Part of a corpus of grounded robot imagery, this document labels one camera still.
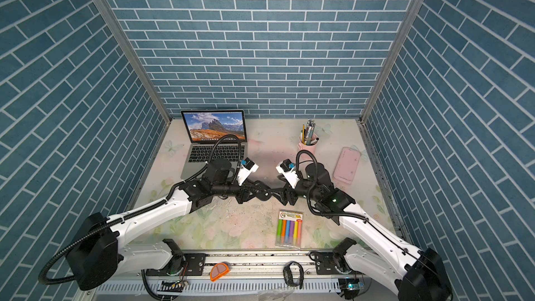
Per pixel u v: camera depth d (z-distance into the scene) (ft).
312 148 3.22
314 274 2.39
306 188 2.11
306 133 3.17
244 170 2.27
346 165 3.24
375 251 1.55
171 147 3.55
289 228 2.66
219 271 2.31
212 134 3.45
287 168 2.10
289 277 2.23
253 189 2.41
